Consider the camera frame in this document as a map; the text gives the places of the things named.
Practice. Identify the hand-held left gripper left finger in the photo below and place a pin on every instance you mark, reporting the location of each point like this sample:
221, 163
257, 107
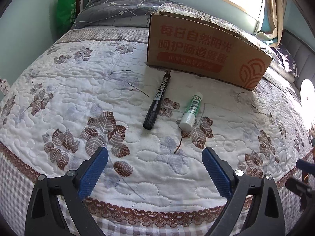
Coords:
94, 174

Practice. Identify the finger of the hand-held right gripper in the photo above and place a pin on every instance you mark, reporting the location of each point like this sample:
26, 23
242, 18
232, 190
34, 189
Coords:
296, 185
302, 164

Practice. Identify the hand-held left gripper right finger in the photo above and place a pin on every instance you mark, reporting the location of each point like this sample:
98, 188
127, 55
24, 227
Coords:
216, 174

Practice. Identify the white green glue stick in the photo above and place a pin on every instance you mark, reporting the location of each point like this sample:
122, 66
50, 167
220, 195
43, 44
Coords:
190, 110

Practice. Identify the black marker pen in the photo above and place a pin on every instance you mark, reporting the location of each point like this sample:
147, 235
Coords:
157, 100

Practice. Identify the brown cardboard box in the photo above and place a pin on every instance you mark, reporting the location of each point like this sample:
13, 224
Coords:
196, 46

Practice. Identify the white round disc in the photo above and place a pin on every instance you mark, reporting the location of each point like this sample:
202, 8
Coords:
307, 91

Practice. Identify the floral quilted bedspread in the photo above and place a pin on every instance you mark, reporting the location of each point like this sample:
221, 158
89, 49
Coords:
73, 83

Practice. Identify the navy star pillow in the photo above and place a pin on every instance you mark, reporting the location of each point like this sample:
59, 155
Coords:
285, 59

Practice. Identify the grey padded headboard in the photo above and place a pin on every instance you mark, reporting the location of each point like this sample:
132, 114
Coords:
297, 46

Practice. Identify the beige curtain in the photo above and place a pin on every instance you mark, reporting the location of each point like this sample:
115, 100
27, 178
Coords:
273, 9

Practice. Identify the green shopping bag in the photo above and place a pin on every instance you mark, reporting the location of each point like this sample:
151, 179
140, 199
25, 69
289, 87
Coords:
66, 12

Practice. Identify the grey star duvet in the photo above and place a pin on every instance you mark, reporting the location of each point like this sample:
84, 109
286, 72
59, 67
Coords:
110, 9

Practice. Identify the white wall socket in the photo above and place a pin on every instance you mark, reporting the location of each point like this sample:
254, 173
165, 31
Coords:
3, 86

